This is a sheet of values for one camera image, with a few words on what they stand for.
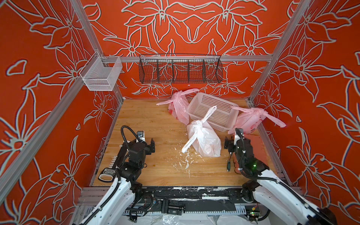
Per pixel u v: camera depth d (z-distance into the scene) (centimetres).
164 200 70
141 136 68
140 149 60
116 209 53
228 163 83
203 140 79
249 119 86
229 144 74
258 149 83
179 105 96
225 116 107
